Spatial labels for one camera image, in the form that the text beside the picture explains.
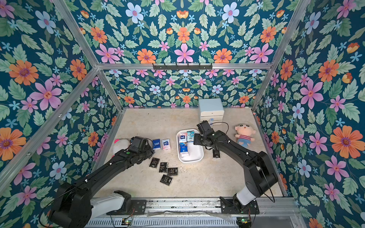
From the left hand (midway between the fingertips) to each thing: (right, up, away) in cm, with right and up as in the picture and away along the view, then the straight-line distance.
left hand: (152, 150), depth 87 cm
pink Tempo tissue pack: (+18, +7, +8) cm, 22 cm away
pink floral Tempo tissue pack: (+7, +3, +8) cm, 11 cm away
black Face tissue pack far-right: (+40, -3, +4) cm, 41 cm away
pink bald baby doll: (+61, +9, +9) cm, 62 cm away
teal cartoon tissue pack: (+23, +9, +9) cm, 26 cm away
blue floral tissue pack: (+19, +1, +3) cm, 19 cm away
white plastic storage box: (+22, -1, +2) cm, 22 cm away
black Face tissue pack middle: (+7, -10, -1) cm, 12 cm away
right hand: (+29, +7, +1) cm, 30 cm away
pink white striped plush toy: (-23, +3, +4) cm, 23 cm away
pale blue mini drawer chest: (+39, +26, +11) cm, 48 cm away
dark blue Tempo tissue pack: (0, +3, +8) cm, 9 cm away
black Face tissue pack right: (+13, -12, -3) cm, 18 cm away
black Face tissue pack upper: (+1, -8, +1) cm, 8 cm away
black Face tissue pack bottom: (+10, -16, -6) cm, 20 cm away
